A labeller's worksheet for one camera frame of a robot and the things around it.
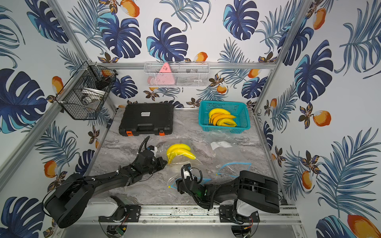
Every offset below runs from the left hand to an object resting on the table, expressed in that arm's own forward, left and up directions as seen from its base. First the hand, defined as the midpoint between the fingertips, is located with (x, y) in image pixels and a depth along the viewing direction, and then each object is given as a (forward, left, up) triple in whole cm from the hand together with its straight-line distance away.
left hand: (168, 160), depth 86 cm
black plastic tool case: (+31, +20, 0) cm, 37 cm away
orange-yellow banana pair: (+37, -29, -1) cm, 47 cm away
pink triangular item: (+41, +6, +28) cm, 50 cm away
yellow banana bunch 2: (+41, -30, +3) cm, 51 cm away
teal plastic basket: (+46, -46, 0) cm, 65 cm away
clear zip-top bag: (+10, -37, -3) cm, 38 cm away
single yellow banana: (+31, -36, +1) cm, 47 cm away
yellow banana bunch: (+7, -6, +1) cm, 9 cm away
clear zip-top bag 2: (-7, 0, -7) cm, 10 cm away
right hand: (-9, -7, -4) cm, 12 cm away
